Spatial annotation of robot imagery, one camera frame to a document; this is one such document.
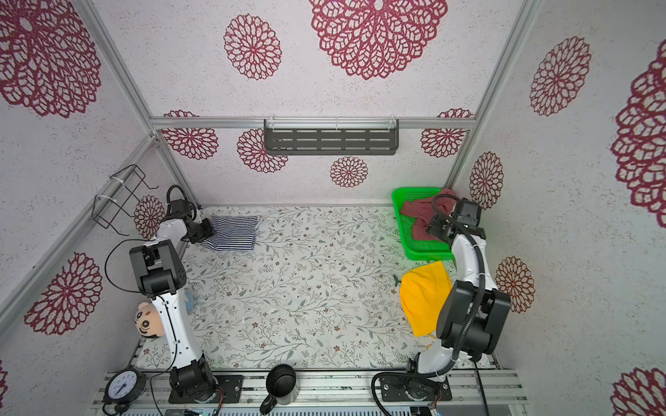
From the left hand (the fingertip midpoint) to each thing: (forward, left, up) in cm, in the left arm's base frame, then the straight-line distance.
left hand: (215, 231), depth 109 cm
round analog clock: (-57, +8, +3) cm, 58 cm away
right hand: (-10, -87, +18) cm, 89 cm away
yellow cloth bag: (-28, -81, +1) cm, 86 cm away
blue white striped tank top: (-2, -8, +1) cm, 8 cm away
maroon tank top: (+11, -91, 0) cm, 92 cm away
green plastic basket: (-8, -83, -2) cm, 83 cm away
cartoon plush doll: (-41, +6, +8) cm, 42 cm away
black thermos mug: (-56, -35, 0) cm, 67 cm away
